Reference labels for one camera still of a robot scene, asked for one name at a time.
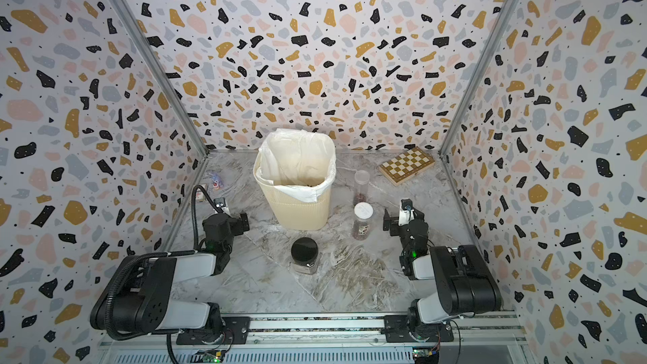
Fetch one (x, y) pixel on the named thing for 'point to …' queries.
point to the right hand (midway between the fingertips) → (402, 208)
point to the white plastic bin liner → (300, 163)
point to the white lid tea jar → (363, 212)
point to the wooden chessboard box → (399, 168)
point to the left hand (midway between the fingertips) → (231, 213)
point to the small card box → (200, 195)
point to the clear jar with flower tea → (303, 270)
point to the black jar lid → (304, 250)
